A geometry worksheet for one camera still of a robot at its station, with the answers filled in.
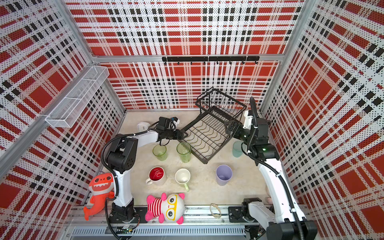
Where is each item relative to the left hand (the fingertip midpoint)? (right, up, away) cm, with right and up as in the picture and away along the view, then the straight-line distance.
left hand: (184, 136), depth 100 cm
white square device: (-29, +7, +1) cm, 30 cm away
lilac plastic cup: (+24, -19, -20) cm, 36 cm away
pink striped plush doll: (-2, -31, -31) cm, 44 cm away
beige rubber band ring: (+19, -37, -28) cm, 50 cm away
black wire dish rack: (+17, 0, +4) cm, 17 cm away
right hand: (+27, +7, -27) cm, 39 cm away
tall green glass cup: (+1, -8, -9) cm, 12 cm away
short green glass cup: (-15, -9, -5) cm, 18 cm away
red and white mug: (-14, -22, -15) cm, 30 cm away
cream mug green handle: (+1, -21, -17) cm, 27 cm away
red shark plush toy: (-39, -24, -25) cm, 52 cm away
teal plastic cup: (+34, -7, -12) cm, 36 cm away
